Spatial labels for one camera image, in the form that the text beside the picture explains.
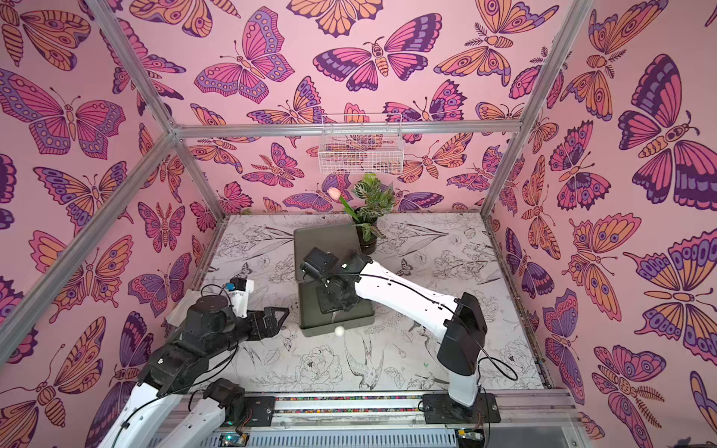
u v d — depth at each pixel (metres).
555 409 0.75
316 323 0.73
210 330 0.53
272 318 0.62
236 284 0.63
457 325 0.43
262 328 0.62
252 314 0.61
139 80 0.80
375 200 0.89
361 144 0.95
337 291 0.52
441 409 0.73
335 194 0.90
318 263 0.58
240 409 0.66
